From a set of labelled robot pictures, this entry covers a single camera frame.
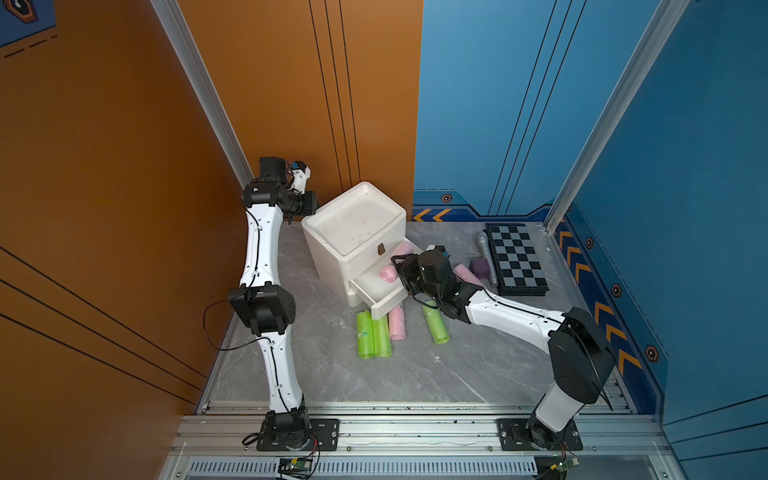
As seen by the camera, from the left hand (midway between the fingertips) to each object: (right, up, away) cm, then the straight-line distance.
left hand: (317, 200), depth 89 cm
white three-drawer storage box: (+12, -12, -4) cm, 17 cm away
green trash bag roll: (+15, -40, -2) cm, 42 cm away
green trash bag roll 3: (+36, -37, +1) cm, 51 cm away
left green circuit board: (+1, -67, -17) cm, 69 cm away
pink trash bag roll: (+22, -21, -10) cm, 32 cm away
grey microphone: (+57, -12, +22) cm, 62 cm away
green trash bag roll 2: (+19, -41, -2) cm, 45 cm away
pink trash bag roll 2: (+47, -22, +13) cm, 54 cm away
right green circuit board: (+63, -66, -19) cm, 93 cm away
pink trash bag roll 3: (+24, -37, 0) cm, 44 cm away
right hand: (+22, -18, -6) cm, 29 cm away
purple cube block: (+53, -21, +14) cm, 59 cm away
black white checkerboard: (+66, -19, +17) cm, 70 cm away
